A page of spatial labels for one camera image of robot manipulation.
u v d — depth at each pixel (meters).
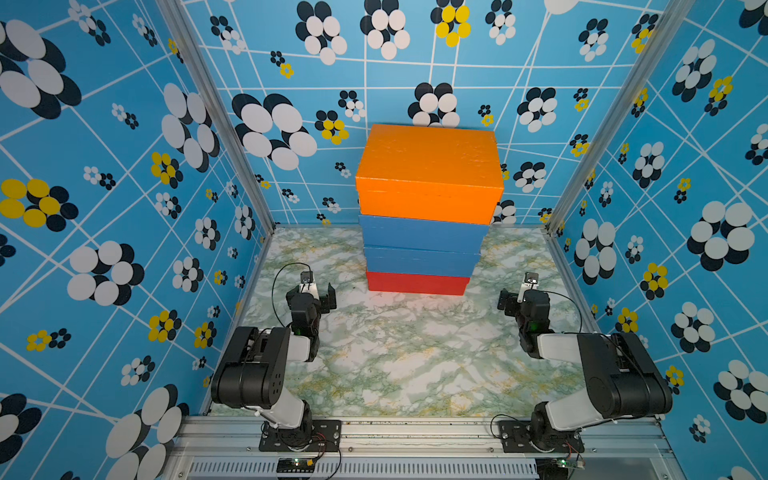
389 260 0.87
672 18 0.68
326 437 0.73
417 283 1.03
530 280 0.80
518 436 0.73
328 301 0.87
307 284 0.79
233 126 0.91
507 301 0.85
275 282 1.03
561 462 0.70
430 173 0.67
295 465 0.72
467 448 0.73
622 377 0.45
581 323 0.99
